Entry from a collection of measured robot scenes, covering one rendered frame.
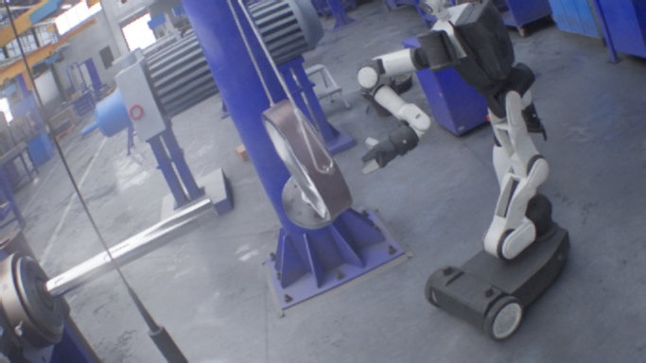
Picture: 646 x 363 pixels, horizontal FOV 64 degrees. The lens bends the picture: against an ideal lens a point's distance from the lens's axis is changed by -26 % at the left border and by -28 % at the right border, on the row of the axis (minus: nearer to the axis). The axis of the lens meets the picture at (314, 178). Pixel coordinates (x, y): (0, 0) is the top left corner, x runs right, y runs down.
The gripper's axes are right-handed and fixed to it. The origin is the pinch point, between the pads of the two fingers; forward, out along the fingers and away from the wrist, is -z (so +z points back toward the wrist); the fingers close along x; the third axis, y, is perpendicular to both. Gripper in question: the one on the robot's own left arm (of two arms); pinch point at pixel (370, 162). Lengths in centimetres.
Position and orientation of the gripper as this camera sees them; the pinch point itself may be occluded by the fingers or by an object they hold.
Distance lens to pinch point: 237.7
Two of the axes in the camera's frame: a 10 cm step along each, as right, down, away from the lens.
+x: 0.9, 3.7, 9.2
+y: -5.4, -7.6, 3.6
